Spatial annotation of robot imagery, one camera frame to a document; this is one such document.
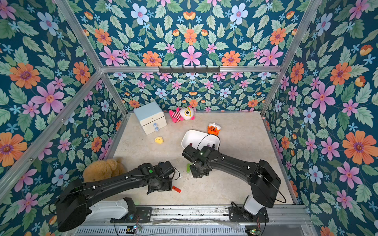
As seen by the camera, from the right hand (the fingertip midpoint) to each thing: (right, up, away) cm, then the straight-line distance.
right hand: (198, 172), depth 79 cm
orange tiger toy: (+11, +23, +24) cm, 35 cm away
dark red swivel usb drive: (-5, +13, +20) cm, 25 cm away
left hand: (-16, -9, -1) cm, 18 cm away
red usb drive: (-11, -11, +2) cm, 15 cm away
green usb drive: (-6, -1, +12) cm, 13 cm away
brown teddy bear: (-46, +5, -9) cm, 47 cm away
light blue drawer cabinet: (-32, +32, +18) cm, 49 cm away
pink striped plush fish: (-13, +35, +32) cm, 49 cm away
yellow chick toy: (-27, +16, +21) cm, 38 cm away
